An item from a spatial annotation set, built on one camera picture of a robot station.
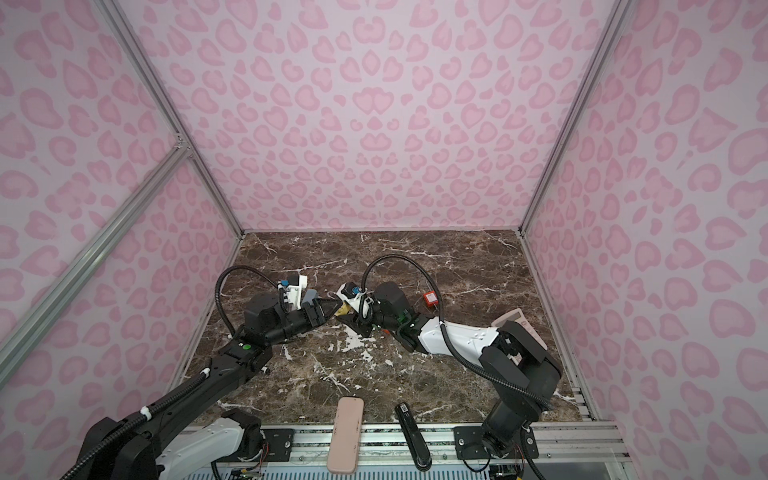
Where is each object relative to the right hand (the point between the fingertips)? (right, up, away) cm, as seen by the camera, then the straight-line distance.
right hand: (345, 307), depth 80 cm
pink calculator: (+51, -5, +13) cm, 53 cm away
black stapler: (+18, -30, -8) cm, 35 cm away
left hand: (-1, +2, -3) cm, 4 cm away
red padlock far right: (+25, -1, +18) cm, 31 cm away
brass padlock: (0, -1, -1) cm, 2 cm away
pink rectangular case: (+1, -31, -6) cm, 32 cm away
